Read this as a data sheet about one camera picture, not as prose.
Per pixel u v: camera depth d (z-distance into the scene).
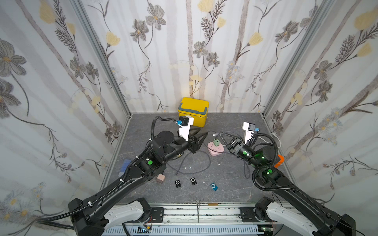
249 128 0.57
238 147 0.55
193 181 0.85
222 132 0.61
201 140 0.58
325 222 0.41
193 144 0.52
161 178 0.84
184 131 0.52
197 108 1.05
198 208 0.77
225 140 0.60
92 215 0.38
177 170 0.90
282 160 1.00
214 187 0.82
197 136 0.54
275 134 1.11
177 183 0.84
